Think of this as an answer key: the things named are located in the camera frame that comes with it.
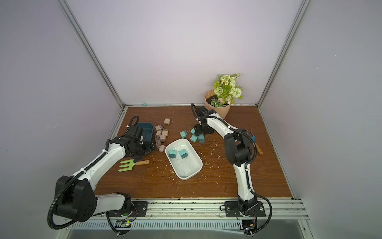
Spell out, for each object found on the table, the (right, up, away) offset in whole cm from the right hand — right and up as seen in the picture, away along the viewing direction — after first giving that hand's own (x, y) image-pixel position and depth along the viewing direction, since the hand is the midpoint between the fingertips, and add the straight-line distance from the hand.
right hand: (202, 131), depth 97 cm
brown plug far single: (-26, +7, +11) cm, 28 cm away
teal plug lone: (-12, -13, -6) cm, 19 cm away
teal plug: (0, -5, +1) cm, 5 cm away
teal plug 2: (-19, -14, -5) cm, 24 cm away
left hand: (-29, -10, -12) cm, 33 cm away
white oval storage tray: (-12, -17, -7) cm, 22 cm away
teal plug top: (-6, -5, +1) cm, 8 cm away
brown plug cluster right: (-26, -1, +5) cm, 26 cm away
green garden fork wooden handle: (-43, -19, -9) cm, 48 cm away
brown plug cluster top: (-30, +2, +6) cm, 31 cm away
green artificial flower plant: (+16, +26, -5) cm, 31 cm away
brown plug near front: (-26, -11, -3) cm, 28 cm away
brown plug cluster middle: (-27, -5, +2) cm, 28 cm away
